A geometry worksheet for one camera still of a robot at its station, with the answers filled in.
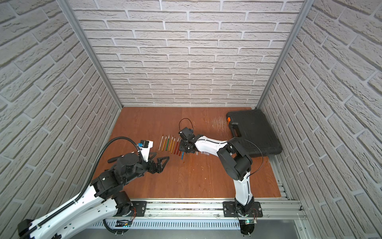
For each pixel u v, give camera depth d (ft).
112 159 3.00
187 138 2.43
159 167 2.03
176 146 3.20
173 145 3.19
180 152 3.09
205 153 3.05
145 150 2.02
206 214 2.39
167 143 3.21
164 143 3.20
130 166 1.67
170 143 3.20
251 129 3.28
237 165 1.64
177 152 3.11
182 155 2.99
